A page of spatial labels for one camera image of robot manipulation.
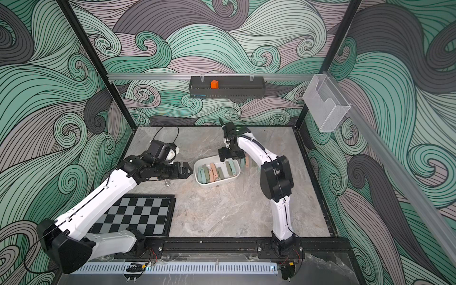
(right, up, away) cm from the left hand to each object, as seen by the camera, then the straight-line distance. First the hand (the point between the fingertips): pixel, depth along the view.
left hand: (184, 170), depth 75 cm
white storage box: (+10, -4, +21) cm, 23 cm away
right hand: (+21, +3, +18) cm, 28 cm away
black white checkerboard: (-15, -21, +5) cm, 26 cm away
